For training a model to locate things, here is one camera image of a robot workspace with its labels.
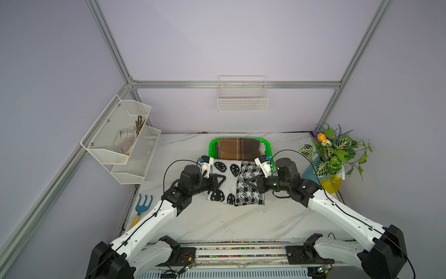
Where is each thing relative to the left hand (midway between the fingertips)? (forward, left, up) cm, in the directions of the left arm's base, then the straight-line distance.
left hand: (223, 179), depth 76 cm
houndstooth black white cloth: (-7, -9, 0) cm, 12 cm away
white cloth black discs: (-5, -2, -2) cm, 6 cm away
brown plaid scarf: (+25, -7, -9) cm, 27 cm away
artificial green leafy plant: (+5, -44, +15) cm, 46 cm away
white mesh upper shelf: (+14, +50, +12) cm, 54 cm away
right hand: (-2, -11, 0) cm, 11 cm away
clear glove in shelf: (+14, +45, +11) cm, 48 cm away
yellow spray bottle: (+8, -61, -19) cm, 64 cm away
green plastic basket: (+29, +7, -11) cm, 32 cm away
